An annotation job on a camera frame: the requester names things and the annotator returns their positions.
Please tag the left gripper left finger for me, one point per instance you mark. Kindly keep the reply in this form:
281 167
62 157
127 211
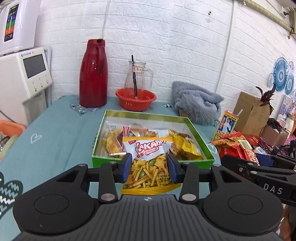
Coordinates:
69 200

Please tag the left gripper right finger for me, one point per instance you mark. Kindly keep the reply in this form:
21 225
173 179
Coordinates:
227 200

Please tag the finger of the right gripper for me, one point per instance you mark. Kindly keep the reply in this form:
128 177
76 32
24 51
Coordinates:
276 161
265 177

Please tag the red snack bag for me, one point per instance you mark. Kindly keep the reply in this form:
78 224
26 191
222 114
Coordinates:
235 145

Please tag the yellow snack bag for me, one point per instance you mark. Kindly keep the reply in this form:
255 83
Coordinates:
183 148

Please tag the snack stick mix bag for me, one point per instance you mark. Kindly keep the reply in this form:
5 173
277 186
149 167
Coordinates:
149 173

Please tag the orange snack bag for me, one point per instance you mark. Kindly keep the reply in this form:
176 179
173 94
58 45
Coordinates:
140 131

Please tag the yellow galette snack pack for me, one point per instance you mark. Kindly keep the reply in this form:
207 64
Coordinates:
112 142

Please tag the red booklet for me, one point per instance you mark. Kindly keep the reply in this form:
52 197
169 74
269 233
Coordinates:
253 140

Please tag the brown cardboard box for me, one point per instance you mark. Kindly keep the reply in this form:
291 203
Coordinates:
253 117

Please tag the juice carton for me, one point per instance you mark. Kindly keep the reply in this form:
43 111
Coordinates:
227 124

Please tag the teal tablecloth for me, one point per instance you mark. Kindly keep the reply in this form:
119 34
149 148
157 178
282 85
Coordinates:
59 139

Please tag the dark purple plant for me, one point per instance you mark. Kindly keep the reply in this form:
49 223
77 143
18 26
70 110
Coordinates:
266 97

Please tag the grey fluffy cloth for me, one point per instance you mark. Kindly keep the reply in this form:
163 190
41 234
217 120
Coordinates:
200 105

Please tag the blue paper fan decoration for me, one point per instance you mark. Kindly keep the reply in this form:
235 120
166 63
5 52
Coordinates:
282 76

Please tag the orange plastic stool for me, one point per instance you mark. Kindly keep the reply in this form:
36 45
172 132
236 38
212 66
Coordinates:
10 129

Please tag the green cardboard box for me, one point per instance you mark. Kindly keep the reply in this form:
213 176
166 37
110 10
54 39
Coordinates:
116 124

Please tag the red plastic basket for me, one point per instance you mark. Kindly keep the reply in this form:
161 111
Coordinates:
129 102

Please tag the white water dispenser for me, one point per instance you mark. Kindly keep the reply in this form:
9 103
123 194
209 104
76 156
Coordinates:
25 76

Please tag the red thermos jug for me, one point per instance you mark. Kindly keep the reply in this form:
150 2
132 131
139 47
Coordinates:
93 78

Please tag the glass pitcher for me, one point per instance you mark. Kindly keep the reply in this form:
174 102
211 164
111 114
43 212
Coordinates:
144 76

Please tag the black straw in pitcher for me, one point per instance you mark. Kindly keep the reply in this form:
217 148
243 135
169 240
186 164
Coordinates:
134 79

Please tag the white water purifier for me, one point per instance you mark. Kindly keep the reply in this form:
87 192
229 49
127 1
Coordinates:
18 25

